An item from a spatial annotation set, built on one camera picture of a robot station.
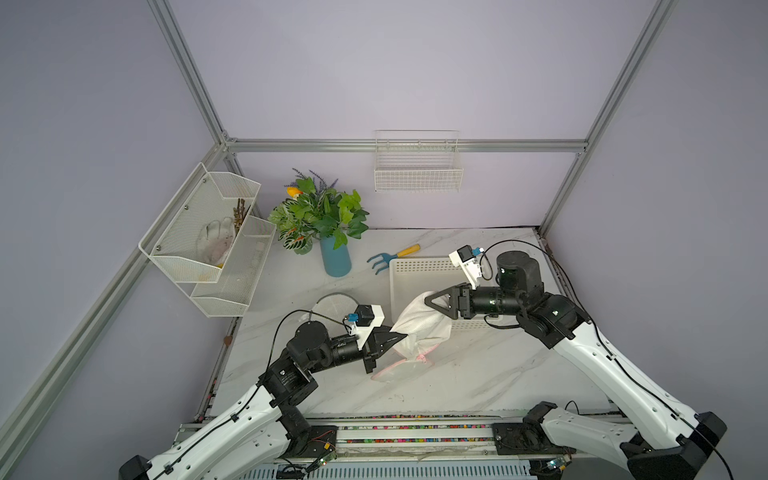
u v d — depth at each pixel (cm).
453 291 57
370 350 55
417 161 96
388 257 111
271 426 62
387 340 60
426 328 59
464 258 60
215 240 78
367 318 52
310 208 81
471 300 57
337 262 104
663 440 38
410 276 105
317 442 72
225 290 91
